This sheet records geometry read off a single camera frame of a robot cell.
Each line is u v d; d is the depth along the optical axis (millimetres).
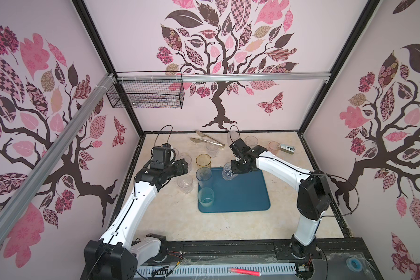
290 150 1093
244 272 685
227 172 921
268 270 697
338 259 716
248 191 929
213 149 1078
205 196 874
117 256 368
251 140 1097
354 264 709
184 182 908
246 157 630
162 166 579
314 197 471
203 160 908
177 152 999
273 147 1049
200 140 1141
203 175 902
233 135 1282
